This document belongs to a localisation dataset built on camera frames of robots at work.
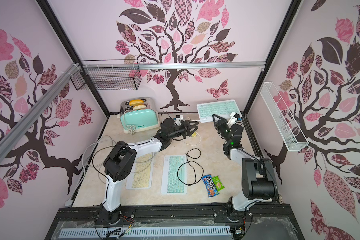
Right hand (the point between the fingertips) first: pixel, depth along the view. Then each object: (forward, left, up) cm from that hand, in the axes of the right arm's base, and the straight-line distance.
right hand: (210, 116), depth 84 cm
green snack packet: (-30, -3, -24) cm, 39 cm away
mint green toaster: (+9, +46, -7) cm, 47 cm away
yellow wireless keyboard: (-26, +42, -24) cm, 55 cm away
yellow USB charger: (-7, +10, -8) cm, 15 cm away
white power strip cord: (-12, +80, -21) cm, 84 cm away
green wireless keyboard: (-25, +22, -25) cm, 42 cm away
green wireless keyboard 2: (+5, -8, 0) cm, 10 cm away
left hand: (-4, +7, -3) cm, 9 cm away
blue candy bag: (-34, +1, -24) cm, 41 cm away
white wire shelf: (-13, -39, 0) cm, 41 cm away
